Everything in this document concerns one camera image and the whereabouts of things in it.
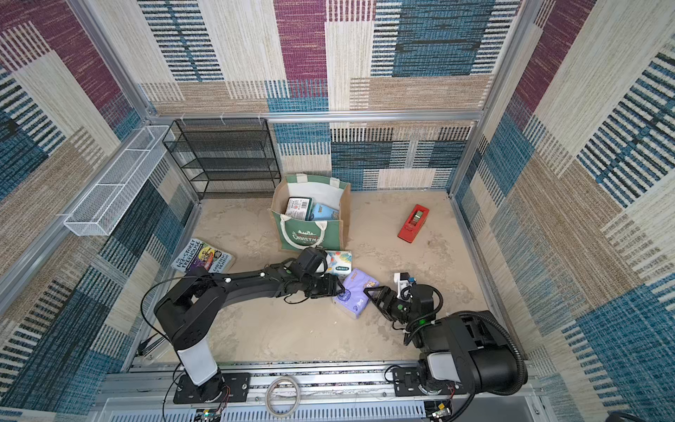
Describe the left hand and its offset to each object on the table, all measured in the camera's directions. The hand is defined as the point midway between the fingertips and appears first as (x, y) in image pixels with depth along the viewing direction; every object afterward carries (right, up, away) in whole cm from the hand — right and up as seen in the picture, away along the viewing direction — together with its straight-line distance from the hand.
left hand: (341, 291), depth 88 cm
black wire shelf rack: (-47, +49, +21) cm, 71 cm away
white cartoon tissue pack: (-1, +9, +4) cm, 10 cm away
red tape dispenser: (+28, +22, +16) cm, 39 cm away
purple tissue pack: (+5, +3, -1) cm, 6 cm away
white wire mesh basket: (-64, +26, -17) cm, 71 cm away
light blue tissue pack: (-7, +26, +9) cm, 29 cm away
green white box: (-15, +28, +9) cm, 33 cm away
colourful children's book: (-53, +11, +11) cm, 55 cm away
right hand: (+9, -2, -1) cm, 10 cm away
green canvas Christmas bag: (-15, +18, +4) cm, 24 cm away
